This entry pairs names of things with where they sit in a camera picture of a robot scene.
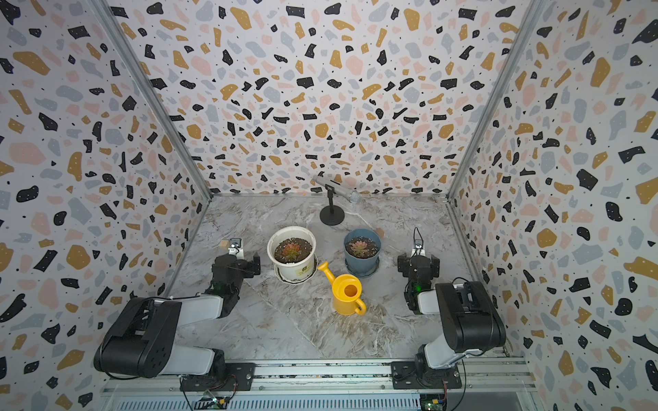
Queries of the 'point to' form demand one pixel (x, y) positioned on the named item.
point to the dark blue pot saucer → (361, 275)
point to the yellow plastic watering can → (346, 292)
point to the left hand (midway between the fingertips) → (244, 253)
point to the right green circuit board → (433, 402)
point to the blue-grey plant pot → (357, 265)
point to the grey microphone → (352, 196)
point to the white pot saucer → (299, 282)
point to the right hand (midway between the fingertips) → (422, 254)
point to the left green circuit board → (210, 402)
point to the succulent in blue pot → (361, 248)
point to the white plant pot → (302, 268)
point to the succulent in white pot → (291, 250)
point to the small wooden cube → (224, 244)
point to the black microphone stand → (331, 215)
